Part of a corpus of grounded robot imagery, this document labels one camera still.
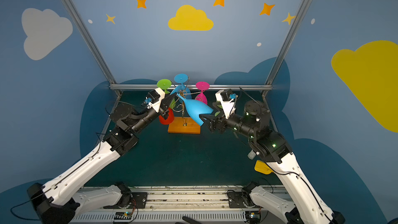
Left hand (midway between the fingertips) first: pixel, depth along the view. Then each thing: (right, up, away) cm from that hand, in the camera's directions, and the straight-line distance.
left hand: (170, 89), depth 59 cm
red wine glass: (-4, -13, +23) cm, 27 cm away
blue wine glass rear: (+1, +3, +27) cm, 27 cm away
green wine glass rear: (-7, +5, +19) cm, 21 cm away
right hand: (+16, -7, -2) cm, 17 cm away
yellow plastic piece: (+45, -40, +25) cm, 66 cm away
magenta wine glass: (+13, +4, +21) cm, 25 cm away
